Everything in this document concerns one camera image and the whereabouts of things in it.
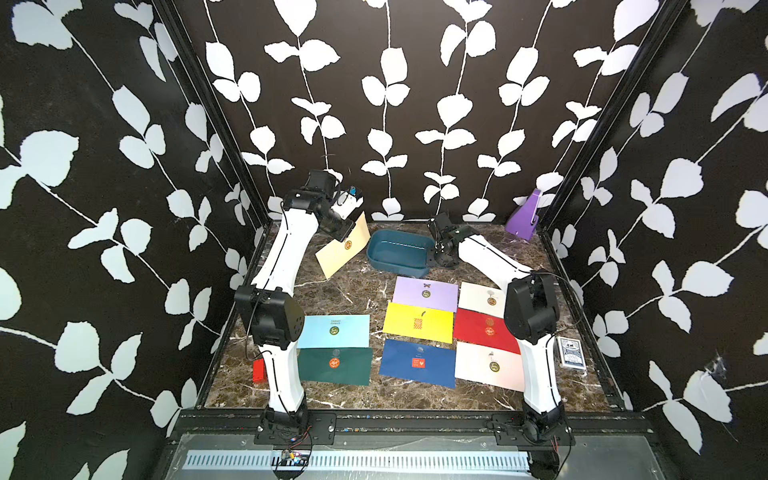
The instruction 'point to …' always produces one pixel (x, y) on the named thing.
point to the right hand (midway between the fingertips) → (431, 257)
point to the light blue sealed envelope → (335, 331)
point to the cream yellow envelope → (333, 256)
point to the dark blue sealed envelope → (419, 363)
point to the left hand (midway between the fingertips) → (345, 224)
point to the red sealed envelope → (486, 331)
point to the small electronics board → (286, 461)
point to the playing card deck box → (571, 352)
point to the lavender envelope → (426, 293)
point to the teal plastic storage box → (400, 252)
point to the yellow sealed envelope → (419, 322)
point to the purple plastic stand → (523, 219)
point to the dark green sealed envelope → (336, 365)
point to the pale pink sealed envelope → (488, 366)
